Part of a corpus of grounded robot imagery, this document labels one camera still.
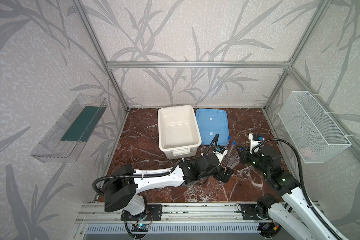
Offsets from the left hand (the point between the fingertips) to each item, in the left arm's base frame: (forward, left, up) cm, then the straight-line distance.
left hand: (229, 164), depth 72 cm
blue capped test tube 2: (+22, -11, -19) cm, 32 cm away
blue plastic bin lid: (+40, +3, -18) cm, 44 cm away
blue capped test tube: (+26, -8, -18) cm, 32 cm away
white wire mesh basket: (+5, -33, +19) cm, 38 cm away
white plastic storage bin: (+29, +27, -21) cm, 45 cm away
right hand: (+10, -5, +4) cm, 12 cm away
